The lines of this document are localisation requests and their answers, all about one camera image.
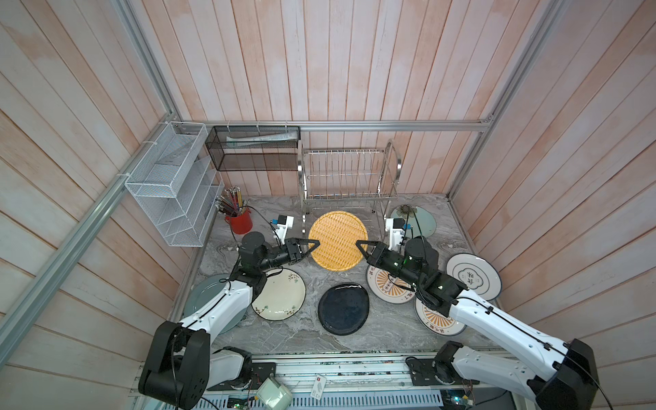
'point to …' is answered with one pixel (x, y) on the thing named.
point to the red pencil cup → (241, 224)
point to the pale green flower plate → (418, 222)
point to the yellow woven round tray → (337, 232)
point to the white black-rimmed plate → (477, 272)
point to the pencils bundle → (231, 203)
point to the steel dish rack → (348, 178)
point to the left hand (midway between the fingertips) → (319, 249)
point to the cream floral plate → (282, 295)
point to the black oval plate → (343, 309)
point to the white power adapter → (273, 395)
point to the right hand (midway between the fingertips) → (355, 243)
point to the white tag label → (319, 384)
